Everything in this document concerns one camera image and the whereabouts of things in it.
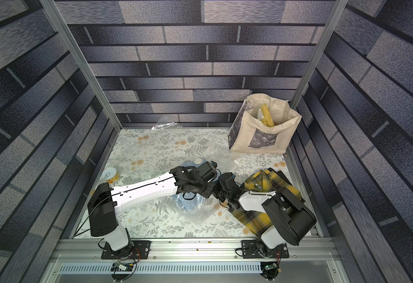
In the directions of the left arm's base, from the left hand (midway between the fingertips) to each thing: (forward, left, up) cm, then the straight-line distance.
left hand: (212, 188), depth 78 cm
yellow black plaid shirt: (+8, -27, -7) cm, 29 cm away
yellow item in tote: (+38, -30, +10) cm, 49 cm away
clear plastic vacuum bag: (+36, +24, -13) cm, 45 cm away
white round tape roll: (+12, +55, -8) cm, 57 cm away
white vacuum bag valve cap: (+22, +8, -11) cm, 26 cm away
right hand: (+7, +3, -10) cm, 13 cm away
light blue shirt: (-4, +9, -6) cm, 11 cm away
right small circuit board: (-27, -25, -16) cm, 41 cm away
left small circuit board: (-28, +36, -14) cm, 48 cm away
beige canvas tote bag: (+28, -25, +14) cm, 40 cm away
